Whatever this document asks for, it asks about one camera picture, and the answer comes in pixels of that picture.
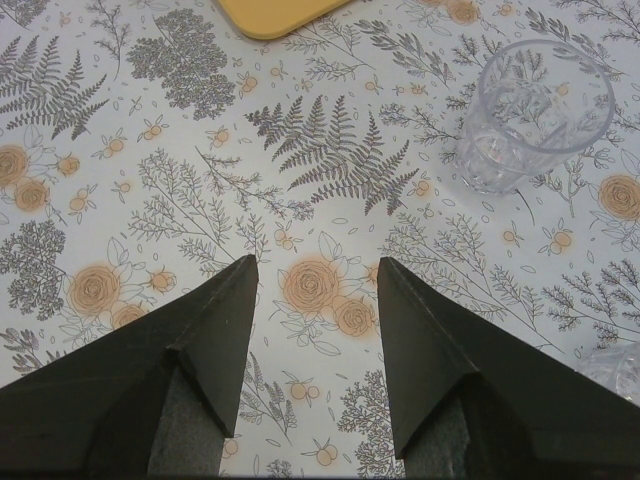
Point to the floral patterned table mat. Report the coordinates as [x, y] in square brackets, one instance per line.
[147, 144]

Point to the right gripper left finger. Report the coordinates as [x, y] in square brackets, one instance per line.
[159, 395]

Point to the clear glass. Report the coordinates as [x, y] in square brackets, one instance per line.
[615, 368]
[536, 104]

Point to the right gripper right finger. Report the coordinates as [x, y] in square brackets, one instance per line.
[467, 397]

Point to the yellow plastic tray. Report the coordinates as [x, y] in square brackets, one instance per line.
[273, 19]

